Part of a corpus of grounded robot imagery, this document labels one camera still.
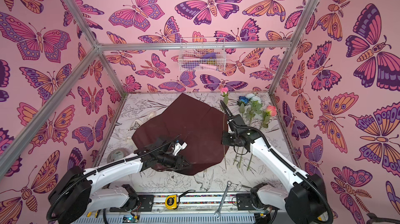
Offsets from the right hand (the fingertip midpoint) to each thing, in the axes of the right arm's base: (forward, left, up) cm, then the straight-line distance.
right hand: (222, 136), depth 81 cm
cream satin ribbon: (+19, +55, -13) cm, 60 cm away
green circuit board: (-34, +44, -16) cm, 58 cm away
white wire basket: (+46, +11, +20) cm, 51 cm away
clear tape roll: (-4, +60, -13) cm, 62 cm away
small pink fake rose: (+23, -3, +4) cm, 23 cm away
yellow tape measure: (-28, +25, -12) cm, 39 cm away
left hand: (-14, +16, -4) cm, 22 cm away
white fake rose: (+31, -25, -12) cm, 41 cm away
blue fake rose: (+34, -18, -9) cm, 39 cm away
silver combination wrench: (-19, -3, -14) cm, 24 cm away
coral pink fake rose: (+25, -35, -9) cm, 44 cm away
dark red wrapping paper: (+20, +20, -14) cm, 31 cm away
